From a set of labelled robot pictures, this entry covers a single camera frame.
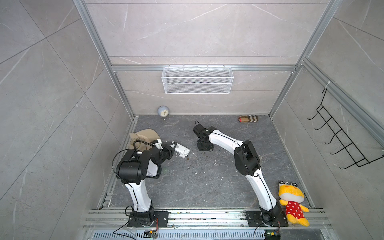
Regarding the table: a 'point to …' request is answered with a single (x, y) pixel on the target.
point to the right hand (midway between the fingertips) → (203, 147)
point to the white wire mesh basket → (197, 80)
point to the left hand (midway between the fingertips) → (177, 140)
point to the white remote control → (181, 150)
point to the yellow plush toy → (291, 196)
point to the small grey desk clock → (163, 112)
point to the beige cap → (141, 140)
